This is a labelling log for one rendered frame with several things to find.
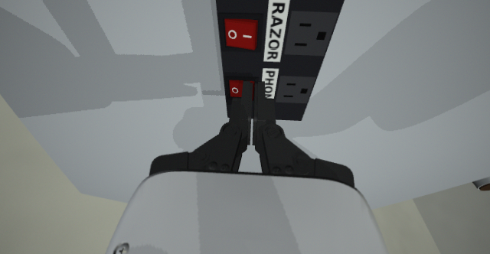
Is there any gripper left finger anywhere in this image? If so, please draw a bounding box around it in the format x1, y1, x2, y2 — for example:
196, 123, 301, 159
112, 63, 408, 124
149, 80, 253, 175

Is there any black power strip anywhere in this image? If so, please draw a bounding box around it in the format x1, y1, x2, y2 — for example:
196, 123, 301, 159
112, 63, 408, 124
216, 0, 345, 121

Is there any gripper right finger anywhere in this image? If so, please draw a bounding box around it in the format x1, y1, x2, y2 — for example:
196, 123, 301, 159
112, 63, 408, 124
253, 81, 354, 186

